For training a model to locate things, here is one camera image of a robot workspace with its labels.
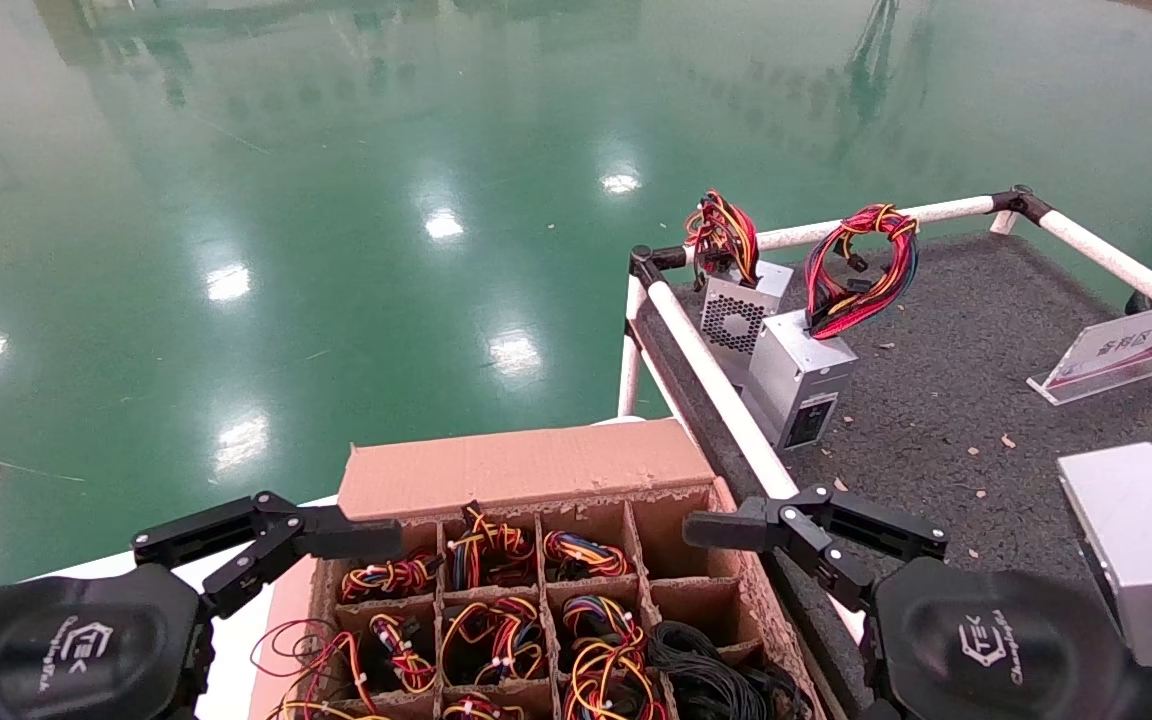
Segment silver power supply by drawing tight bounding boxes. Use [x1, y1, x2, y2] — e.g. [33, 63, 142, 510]
[684, 188, 796, 387]
[740, 203, 922, 454]

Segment white pipe table frame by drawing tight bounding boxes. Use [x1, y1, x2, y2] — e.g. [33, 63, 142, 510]
[618, 184, 1152, 643]

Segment front silver power supply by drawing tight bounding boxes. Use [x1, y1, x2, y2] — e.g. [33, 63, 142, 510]
[740, 203, 922, 454]

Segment brown cardboard divider box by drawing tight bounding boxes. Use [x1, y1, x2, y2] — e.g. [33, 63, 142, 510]
[248, 419, 829, 720]

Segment power supply with thin wires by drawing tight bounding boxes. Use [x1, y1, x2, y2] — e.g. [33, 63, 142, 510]
[250, 617, 393, 720]

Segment rear silver power supply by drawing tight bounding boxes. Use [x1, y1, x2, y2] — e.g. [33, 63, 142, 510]
[684, 188, 796, 387]

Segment black cable bundle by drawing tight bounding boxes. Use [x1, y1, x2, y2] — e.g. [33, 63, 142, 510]
[650, 619, 813, 720]

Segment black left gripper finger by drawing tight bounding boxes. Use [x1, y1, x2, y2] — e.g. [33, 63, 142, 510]
[132, 491, 405, 619]

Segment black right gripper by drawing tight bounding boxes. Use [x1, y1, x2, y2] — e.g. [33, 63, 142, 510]
[683, 485, 1152, 720]

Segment clear acrylic sign holder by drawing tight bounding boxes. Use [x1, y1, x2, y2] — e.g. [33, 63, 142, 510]
[1026, 297, 1152, 407]

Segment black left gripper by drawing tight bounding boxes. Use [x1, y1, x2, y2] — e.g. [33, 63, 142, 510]
[0, 563, 214, 720]

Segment power supply with coloured wires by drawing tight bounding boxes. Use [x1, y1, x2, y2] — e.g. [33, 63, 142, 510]
[438, 596, 545, 688]
[440, 692, 530, 720]
[542, 529, 635, 584]
[339, 552, 441, 605]
[447, 502, 538, 590]
[560, 595, 668, 720]
[367, 611, 438, 695]

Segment black foam table mat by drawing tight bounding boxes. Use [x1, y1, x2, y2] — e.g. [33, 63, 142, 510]
[636, 231, 1152, 720]

